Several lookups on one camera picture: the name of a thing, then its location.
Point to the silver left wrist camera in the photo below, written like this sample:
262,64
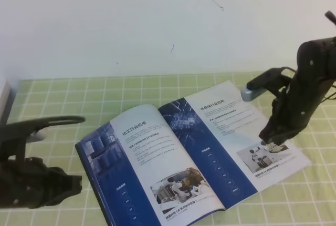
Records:
36,136

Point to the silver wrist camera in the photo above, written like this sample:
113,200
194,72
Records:
36,136
258,88

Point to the white board at left edge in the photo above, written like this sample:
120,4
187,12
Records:
5,98

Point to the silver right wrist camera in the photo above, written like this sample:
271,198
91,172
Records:
258,88

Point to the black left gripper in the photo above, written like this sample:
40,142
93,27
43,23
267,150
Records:
28,182

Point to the blue robot brochure book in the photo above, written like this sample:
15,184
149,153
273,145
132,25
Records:
176,164

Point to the green checked tablecloth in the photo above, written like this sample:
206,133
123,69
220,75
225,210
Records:
306,198

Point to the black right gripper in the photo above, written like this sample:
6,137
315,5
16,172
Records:
293,108

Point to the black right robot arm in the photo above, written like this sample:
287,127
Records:
317,55

